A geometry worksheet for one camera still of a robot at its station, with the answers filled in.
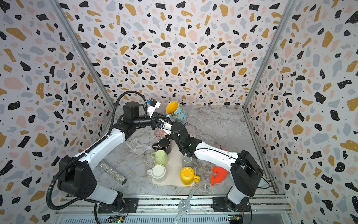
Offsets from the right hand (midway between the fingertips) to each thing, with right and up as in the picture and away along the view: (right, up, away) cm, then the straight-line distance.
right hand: (168, 118), depth 78 cm
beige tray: (+1, -31, +10) cm, 33 cm away
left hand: (+1, 0, -4) cm, 4 cm away
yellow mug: (+11, -32, -2) cm, 34 cm away
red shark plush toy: (+30, -34, +4) cm, 45 cm away
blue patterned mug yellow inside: (+5, +3, -6) cm, 8 cm away
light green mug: (-5, -23, +4) cm, 24 cm away
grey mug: (+11, -25, +2) cm, 27 cm away
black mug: (-5, -16, +11) cm, 20 cm away
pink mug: (-8, -10, +15) cm, 20 cm away
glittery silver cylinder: (-33, -33, +4) cm, 47 cm away
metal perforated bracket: (+9, -47, -4) cm, 48 cm away
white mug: (-6, -30, +1) cm, 30 cm away
